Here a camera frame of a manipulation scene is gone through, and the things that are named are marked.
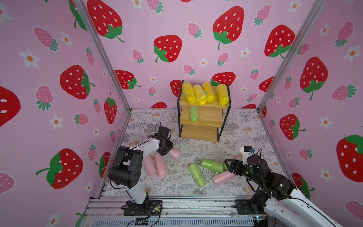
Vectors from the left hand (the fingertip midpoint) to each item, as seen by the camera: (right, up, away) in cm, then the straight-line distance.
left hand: (172, 147), depth 96 cm
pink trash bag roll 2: (-6, -10, -10) cm, 15 cm away
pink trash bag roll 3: (-12, -10, -11) cm, 20 cm away
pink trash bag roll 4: (+31, -15, -15) cm, 38 cm away
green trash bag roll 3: (+26, -9, -11) cm, 30 cm away
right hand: (+33, -4, -22) cm, 40 cm away
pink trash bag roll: (+2, -3, -6) cm, 7 cm away
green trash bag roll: (+15, +23, -6) cm, 28 cm away
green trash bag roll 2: (+17, -16, -16) cm, 28 cm away
